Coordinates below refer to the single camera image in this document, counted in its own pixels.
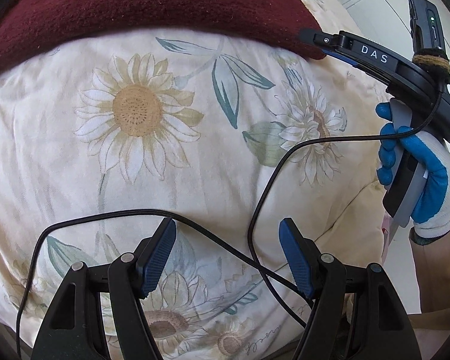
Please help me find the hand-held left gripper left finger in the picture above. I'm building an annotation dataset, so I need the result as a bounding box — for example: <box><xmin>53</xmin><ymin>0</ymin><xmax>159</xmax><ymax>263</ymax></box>
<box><xmin>30</xmin><ymin>218</ymin><xmax>178</xmax><ymax>360</ymax></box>

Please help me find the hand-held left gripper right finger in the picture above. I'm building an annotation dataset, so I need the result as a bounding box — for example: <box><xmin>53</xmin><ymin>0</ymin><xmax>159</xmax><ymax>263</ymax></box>
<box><xmin>278</xmin><ymin>218</ymin><xmax>422</xmax><ymax>360</ymax></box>

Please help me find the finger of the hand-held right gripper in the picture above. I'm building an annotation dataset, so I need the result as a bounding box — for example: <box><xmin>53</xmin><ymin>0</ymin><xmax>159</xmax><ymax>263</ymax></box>
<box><xmin>299</xmin><ymin>28</ymin><xmax>414</xmax><ymax>84</ymax></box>

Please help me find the dark red knit sweater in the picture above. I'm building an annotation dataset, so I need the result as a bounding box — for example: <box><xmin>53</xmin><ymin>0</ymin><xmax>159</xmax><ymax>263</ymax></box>
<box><xmin>0</xmin><ymin>0</ymin><xmax>327</xmax><ymax>85</ymax></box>

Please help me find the person's right forearm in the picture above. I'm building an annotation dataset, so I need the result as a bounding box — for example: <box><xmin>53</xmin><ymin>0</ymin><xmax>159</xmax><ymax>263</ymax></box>
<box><xmin>409</xmin><ymin>217</ymin><xmax>450</xmax><ymax>316</ymax></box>

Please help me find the person's right hand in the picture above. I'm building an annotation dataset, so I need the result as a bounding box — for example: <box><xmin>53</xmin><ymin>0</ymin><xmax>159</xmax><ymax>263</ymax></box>
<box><xmin>375</xmin><ymin>103</ymin><xmax>450</xmax><ymax>239</ymax></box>

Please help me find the white wardrobe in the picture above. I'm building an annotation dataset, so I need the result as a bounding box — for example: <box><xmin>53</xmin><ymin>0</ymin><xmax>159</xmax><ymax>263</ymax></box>
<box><xmin>311</xmin><ymin>0</ymin><xmax>450</xmax><ymax>196</ymax></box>

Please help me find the floral cream duvet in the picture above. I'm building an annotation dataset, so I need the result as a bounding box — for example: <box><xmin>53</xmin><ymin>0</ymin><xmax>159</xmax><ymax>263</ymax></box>
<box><xmin>0</xmin><ymin>0</ymin><xmax>417</xmax><ymax>360</ymax></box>

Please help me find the black cable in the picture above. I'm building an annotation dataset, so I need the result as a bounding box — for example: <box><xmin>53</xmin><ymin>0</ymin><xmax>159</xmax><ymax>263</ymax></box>
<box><xmin>16</xmin><ymin>211</ymin><xmax>310</xmax><ymax>358</ymax></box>
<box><xmin>248</xmin><ymin>82</ymin><xmax>444</xmax><ymax>327</ymax></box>

